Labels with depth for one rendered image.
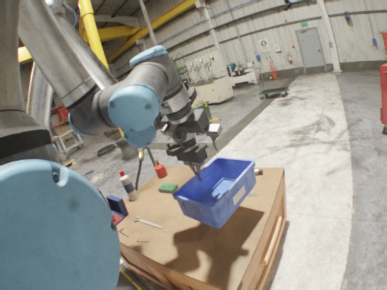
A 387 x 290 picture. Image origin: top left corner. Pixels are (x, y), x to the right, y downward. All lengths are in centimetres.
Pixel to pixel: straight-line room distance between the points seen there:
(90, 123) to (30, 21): 26
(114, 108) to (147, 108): 6
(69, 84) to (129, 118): 15
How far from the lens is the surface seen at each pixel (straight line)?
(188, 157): 74
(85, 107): 43
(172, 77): 46
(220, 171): 91
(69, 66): 42
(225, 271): 76
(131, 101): 33
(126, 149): 379
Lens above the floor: 111
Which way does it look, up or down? 19 degrees down
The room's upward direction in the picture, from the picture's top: 18 degrees counter-clockwise
